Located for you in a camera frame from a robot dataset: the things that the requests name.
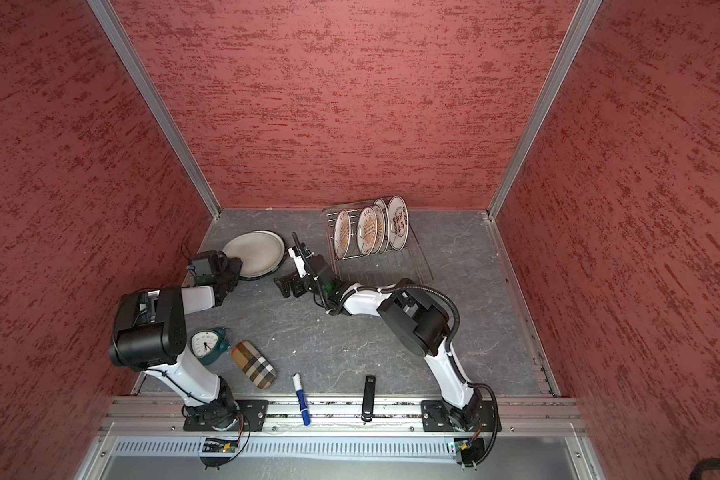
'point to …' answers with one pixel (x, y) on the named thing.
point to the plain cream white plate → (259, 251)
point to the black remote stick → (368, 404)
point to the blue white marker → (302, 399)
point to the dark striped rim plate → (265, 276)
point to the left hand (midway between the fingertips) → (242, 264)
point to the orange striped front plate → (342, 234)
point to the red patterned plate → (398, 223)
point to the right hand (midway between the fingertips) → (285, 278)
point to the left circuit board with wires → (216, 445)
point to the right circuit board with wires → (472, 451)
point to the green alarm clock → (208, 346)
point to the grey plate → (379, 202)
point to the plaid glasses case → (257, 369)
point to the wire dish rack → (405, 267)
